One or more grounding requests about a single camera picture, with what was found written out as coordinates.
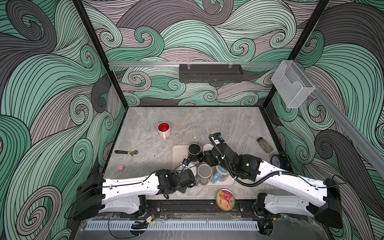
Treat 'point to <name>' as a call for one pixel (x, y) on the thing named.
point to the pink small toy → (120, 168)
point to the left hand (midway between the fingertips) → (184, 180)
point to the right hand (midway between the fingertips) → (207, 152)
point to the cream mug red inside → (164, 129)
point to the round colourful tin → (225, 199)
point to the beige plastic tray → (180, 156)
